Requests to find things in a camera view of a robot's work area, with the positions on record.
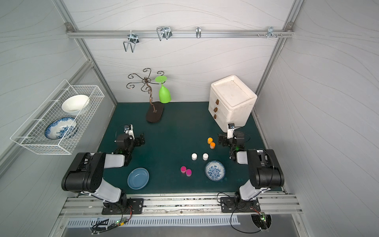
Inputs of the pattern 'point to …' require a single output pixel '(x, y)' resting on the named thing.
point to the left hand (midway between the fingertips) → (136, 133)
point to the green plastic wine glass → (165, 96)
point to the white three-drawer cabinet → (230, 101)
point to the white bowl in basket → (72, 105)
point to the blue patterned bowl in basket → (61, 128)
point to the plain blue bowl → (138, 178)
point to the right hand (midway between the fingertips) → (226, 132)
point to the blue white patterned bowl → (214, 170)
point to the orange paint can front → (212, 145)
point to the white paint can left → (194, 156)
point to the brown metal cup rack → (155, 111)
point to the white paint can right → (205, 156)
